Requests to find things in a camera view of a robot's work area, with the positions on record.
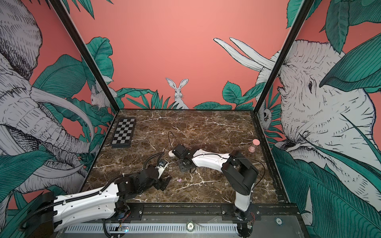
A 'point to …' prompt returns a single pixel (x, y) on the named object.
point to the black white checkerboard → (123, 133)
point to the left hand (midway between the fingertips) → (166, 171)
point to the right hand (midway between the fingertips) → (183, 164)
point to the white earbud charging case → (170, 153)
